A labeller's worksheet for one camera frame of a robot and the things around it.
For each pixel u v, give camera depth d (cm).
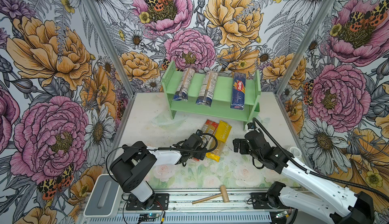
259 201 74
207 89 81
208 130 97
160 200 75
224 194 76
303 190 49
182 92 79
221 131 99
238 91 79
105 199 70
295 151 85
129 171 45
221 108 77
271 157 55
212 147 71
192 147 72
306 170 47
